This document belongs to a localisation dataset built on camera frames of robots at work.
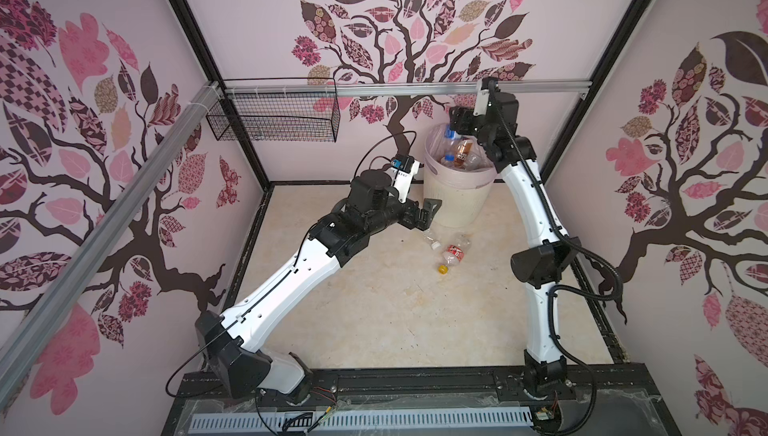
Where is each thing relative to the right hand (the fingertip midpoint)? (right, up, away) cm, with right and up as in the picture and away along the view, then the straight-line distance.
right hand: (466, 102), depth 80 cm
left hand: (-13, -27, -13) cm, 33 cm away
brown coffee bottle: (+4, -10, +20) cm, 23 cm away
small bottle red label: (0, -44, +13) cm, 45 cm away
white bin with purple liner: (-1, -19, +5) cm, 19 cm away
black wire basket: (-51, +3, +15) cm, 53 cm away
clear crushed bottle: (-6, -42, +19) cm, 46 cm away
